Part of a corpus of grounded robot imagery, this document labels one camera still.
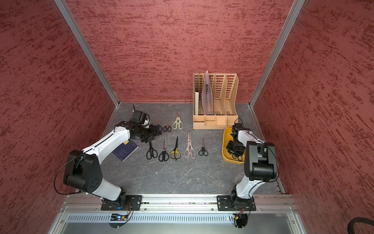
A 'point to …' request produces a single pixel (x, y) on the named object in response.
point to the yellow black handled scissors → (175, 154)
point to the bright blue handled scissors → (239, 157)
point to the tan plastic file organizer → (214, 103)
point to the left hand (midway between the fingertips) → (158, 137)
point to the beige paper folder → (196, 97)
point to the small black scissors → (167, 127)
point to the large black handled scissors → (151, 152)
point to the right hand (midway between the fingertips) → (232, 154)
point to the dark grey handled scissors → (203, 151)
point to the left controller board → (118, 217)
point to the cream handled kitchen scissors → (178, 123)
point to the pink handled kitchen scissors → (190, 149)
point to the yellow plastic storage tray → (227, 137)
